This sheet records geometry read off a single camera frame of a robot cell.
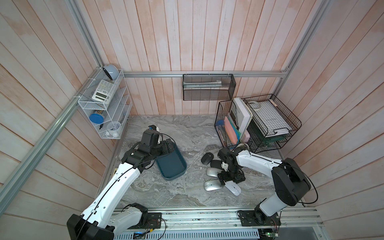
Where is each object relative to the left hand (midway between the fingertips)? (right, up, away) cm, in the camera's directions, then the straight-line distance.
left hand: (166, 147), depth 77 cm
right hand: (+35, -22, +9) cm, 42 cm away
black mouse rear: (+24, -9, +18) cm, 31 cm away
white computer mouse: (+37, -23, +5) cm, 44 cm away
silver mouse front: (+25, -23, +7) cm, 35 cm away
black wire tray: (+58, +2, +15) cm, 60 cm away
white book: (+44, +17, +9) cm, 48 cm away
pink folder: (+41, +7, +26) cm, 49 cm away
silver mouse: (+28, -18, +16) cm, 36 cm away
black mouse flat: (+29, -12, +15) cm, 35 cm away
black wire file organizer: (+42, +13, +22) cm, 49 cm away
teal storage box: (+1, -14, +18) cm, 23 cm away
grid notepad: (+64, +17, +16) cm, 68 cm away
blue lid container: (-36, +15, 0) cm, 39 cm away
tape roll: (+48, -2, +21) cm, 53 cm away
